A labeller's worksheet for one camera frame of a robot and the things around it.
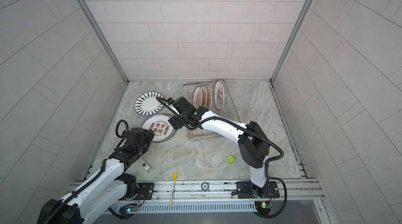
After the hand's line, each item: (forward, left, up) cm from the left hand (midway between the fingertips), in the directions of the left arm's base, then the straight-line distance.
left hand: (157, 130), depth 86 cm
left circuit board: (-35, +6, -2) cm, 36 cm away
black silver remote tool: (-18, +2, -1) cm, 19 cm away
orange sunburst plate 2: (+15, -26, +7) cm, 30 cm away
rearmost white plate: (+24, -35, +3) cm, 42 cm away
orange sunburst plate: (+21, -21, +3) cm, 30 cm away
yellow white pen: (-24, -12, -4) cm, 27 cm away
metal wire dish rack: (+16, -42, -3) cm, 45 cm away
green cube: (-14, -40, -3) cm, 42 cm away
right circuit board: (-33, -54, -5) cm, 63 cm away
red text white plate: (+1, -3, -3) cm, 4 cm away
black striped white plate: (+21, +13, -4) cm, 25 cm away
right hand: (+3, -10, +8) cm, 13 cm away
